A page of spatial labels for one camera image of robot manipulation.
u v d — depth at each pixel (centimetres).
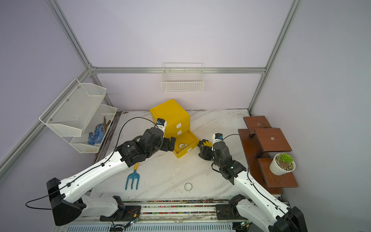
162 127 64
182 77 95
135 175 87
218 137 70
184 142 98
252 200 49
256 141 79
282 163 66
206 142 99
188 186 82
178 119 86
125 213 68
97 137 87
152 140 52
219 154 59
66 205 39
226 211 73
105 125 93
